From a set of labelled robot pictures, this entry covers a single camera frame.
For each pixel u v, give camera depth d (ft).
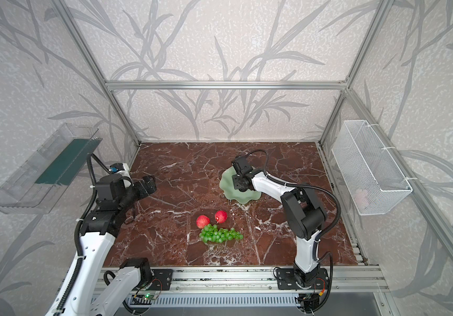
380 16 2.37
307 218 1.62
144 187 2.15
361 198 2.34
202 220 2.77
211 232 2.70
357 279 2.47
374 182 1.99
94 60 2.79
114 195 1.79
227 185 3.24
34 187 2.10
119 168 2.07
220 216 2.82
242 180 2.35
